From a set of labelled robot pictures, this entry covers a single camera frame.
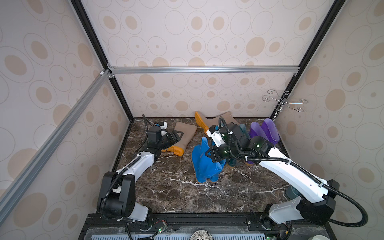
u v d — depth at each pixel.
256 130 0.81
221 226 0.73
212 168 0.65
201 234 0.69
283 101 0.86
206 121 1.19
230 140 0.50
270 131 0.78
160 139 0.70
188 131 1.09
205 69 0.90
